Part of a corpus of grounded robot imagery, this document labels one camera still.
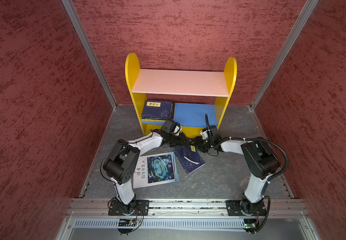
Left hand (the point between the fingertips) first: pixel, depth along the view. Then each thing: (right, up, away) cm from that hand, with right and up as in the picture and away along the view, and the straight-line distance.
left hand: (187, 146), depth 88 cm
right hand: (+2, -2, +5) cm, 6 cm away
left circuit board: (-31, -35, -16) cm, 50 cm away
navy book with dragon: (-22, +23, +5) cm, 32 cm away
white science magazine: (-20, -14, -1) cm, 24 cm away
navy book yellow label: (+1, -6, -3) cm, 7 cm away
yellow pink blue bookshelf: (+4, +17, +6) cm, 19 cm away
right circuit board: (+29, -35, -18) cm, 49 cm away
